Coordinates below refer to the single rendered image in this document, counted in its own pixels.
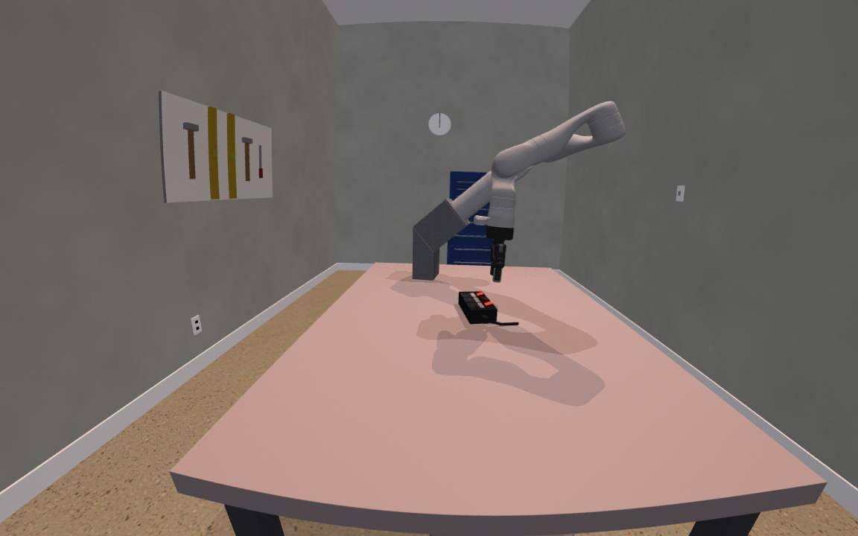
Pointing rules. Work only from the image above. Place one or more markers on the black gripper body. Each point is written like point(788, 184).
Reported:
point(499, 234)

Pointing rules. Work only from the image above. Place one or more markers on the black power strip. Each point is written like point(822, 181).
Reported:
point(478, 309)

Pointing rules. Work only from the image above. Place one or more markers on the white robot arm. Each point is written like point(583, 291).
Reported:
point(605, 124)

